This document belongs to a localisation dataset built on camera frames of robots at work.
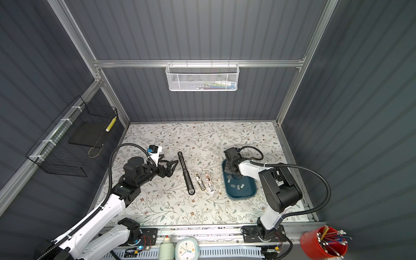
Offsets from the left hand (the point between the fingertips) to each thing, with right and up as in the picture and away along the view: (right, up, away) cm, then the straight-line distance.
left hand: (170, 158), depth 78 cm
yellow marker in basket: (-32, +15, +2) cm, 35 cm away
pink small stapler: (+19, -17, +11) cm, 28 cm away
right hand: (+33, -9, +19) cm, 39 cm away
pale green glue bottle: (+2, -35, -13) cm, 38 cm away
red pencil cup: (+61, -29, -19) cm, 70 cm away
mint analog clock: (+10, -38, -9) cm, 40 cm away
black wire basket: (-44, +7, -6) cm, 45 cm away
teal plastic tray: (+34, -18, +10) cm, 40 cm away
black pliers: (+2, -1, -9) cm, 9 cm away
